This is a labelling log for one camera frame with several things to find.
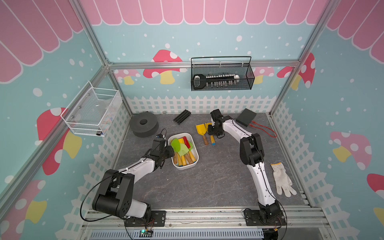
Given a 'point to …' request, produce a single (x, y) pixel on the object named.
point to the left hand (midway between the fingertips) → (172, 151)
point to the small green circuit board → (144, 233)
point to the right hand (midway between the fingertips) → (210, 132)
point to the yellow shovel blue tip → (212, 137)
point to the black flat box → (246, 117)
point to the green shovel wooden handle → (175, 158)
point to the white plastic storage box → (190, 138)
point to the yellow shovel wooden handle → (205, 140)
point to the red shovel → (186, 142)
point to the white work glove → (283, 181)
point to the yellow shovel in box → (183, 160)
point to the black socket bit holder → (200, 81)
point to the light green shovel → (183, 151)
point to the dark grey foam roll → (144, 124)
